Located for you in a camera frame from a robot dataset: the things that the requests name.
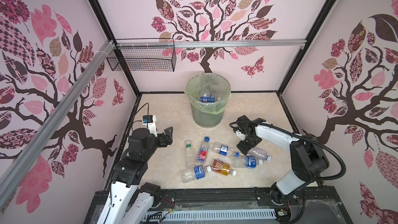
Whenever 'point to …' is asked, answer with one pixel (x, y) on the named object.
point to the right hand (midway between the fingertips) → (248, 144)
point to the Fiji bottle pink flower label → (203, 152)
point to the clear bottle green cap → (190, 155)
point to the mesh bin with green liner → (208, 114)
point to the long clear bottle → (259, 154)
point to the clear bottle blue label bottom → (198, 173)
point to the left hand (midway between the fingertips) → (165, 131)
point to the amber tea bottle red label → (223, 168)
